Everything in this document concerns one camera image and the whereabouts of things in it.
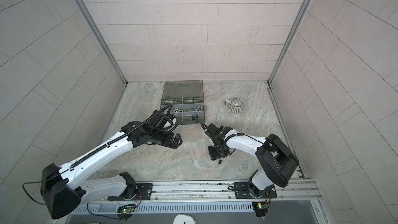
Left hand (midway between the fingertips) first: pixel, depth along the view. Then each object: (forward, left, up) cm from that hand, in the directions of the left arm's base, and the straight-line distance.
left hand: (180, 140), depth 74 cm
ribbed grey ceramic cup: (+29, -32, -12) cm, 45 cm away
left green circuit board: (-28, +21, -10) cm, 36 cm away
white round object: (-30, -4, -9) cm, 31 cm away
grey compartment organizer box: (+39, +1, -17) cm, 42 cm away
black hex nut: (-7, -20, -12) cm, 24 cm away
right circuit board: (-26, -37, -13) cm, 47 cm away
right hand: (-5, -17, -14) cm, 22 cm away
